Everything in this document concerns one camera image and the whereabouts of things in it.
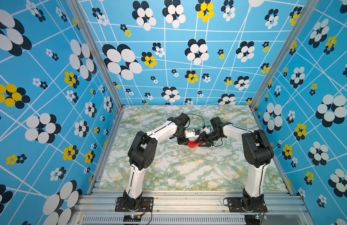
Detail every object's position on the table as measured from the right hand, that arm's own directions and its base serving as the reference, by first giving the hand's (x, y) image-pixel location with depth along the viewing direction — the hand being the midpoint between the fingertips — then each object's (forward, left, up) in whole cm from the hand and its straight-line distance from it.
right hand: (198, 143), depth 93 cm
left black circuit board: (-41, +38, -6) cm, 56 cm away
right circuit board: (-41, -24, -4) cm, 48 cm away
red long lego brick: (-1, +2, 0) cm, 2 cm away
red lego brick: (-1, +5, 0) cm, 5 cm away
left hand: (+2, +8, +1) cm, 8 cm away
